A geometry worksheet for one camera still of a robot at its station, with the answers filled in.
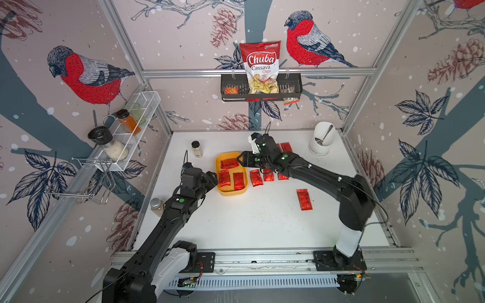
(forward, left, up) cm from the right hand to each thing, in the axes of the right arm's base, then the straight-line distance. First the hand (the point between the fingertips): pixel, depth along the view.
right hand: (239, 159), depth 83 cm
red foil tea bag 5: (+2, -15, -19) cm, 24 cm away
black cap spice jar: (+15, +26, -12) cm, 33 cm away
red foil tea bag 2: (0, +9, -17) cm, 19 cm away
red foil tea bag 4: (+2, -8, -18) cm, 20 cm away
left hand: (-6, +10, -3) cm, 12 cm away
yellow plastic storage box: (+1, +5, -20) cm, 20 cm away
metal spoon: (+25, -46, -15) cm, 54 cm away
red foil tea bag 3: (-1, +1, -18) cm, 18 cm away
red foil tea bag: (+10, +8, -17) cm, 21 cm away
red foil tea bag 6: (+23, -26, -18) cm, 39 cm away
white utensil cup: (+24, -45, -10) cm, 52 cm away
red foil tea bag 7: (-10, -32, -19) cm, 38 cm away
